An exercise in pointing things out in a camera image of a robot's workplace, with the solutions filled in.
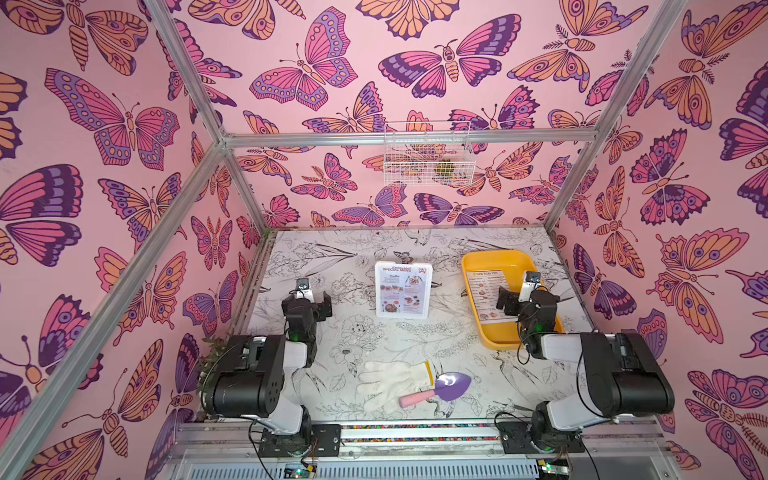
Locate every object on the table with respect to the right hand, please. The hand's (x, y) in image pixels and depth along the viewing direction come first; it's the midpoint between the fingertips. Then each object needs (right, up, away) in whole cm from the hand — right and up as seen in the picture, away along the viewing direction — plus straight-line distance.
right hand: (520, 288), depth 93 cm
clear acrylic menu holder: (-30, +5, -10) cm, 32 cm away
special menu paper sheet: (-37, 0, -5) cm, 37 cm away
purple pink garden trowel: (-25, -26, -12) cm, 38 cm away
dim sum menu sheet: (-8, 0, +9) cm, 12 cm away
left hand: (-66, -1, +1) cm, 66 cm away
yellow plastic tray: (+4, +8, +12) cm, 15 cm away
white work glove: (-42, -25, -11) cm, 50 cm away
